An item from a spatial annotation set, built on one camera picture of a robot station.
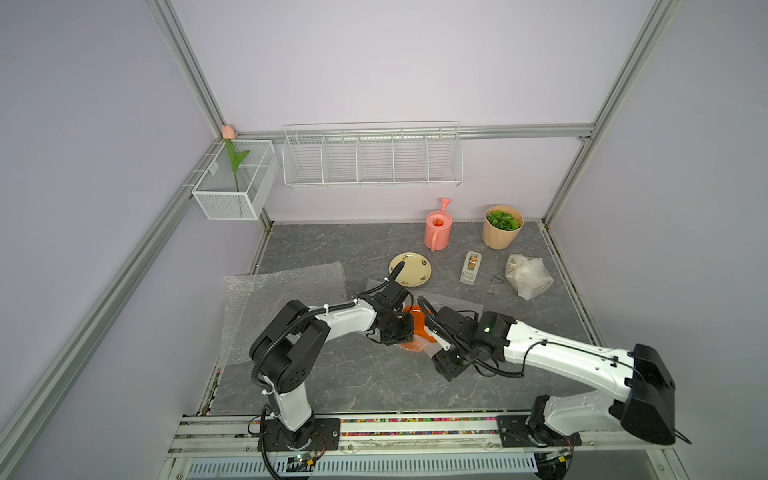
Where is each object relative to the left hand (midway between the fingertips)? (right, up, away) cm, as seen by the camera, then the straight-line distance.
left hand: (415, 340), depth 87 cm
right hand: (+7, -2, -10) cm, 12 cm away
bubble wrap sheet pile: (-54, +10, +12) cm, 57 cm away
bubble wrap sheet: (+2, +1, -2) cm, 3 cm away
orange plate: (+1, +5, -8) cm, 9 cm away
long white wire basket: (-13, +58, +10) cm, 61 cm away
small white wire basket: (-45, +41, -10) cm, 62 cm away
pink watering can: (+9, +36, +19) cm, 42 cm away
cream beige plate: (+2, +19, +18) cm, 27 cm away
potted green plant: (+31, +35, +16) cm, 49 cm away
